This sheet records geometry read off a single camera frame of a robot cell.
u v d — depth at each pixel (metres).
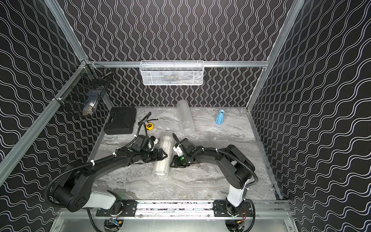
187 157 0.72
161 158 0.78
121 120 1.06
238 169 0.47
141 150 0.71
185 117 1.03
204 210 0.76
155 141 0.85
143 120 1.11
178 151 0.85
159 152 0.80
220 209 0.75
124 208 0.74
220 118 1.04
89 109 0.84
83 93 0.92
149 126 1.07
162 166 0.81
